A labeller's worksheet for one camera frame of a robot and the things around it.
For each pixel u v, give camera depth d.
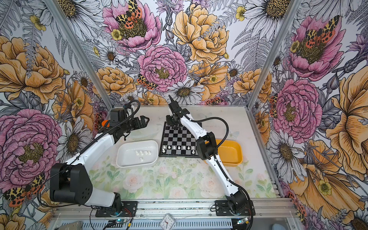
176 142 0.99
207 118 0.72
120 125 0.61
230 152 0.94
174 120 0.83
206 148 0.70
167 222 0.69
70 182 0.42
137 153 0.92
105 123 0.66
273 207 0.76
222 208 0.73
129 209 0.74
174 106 0.85
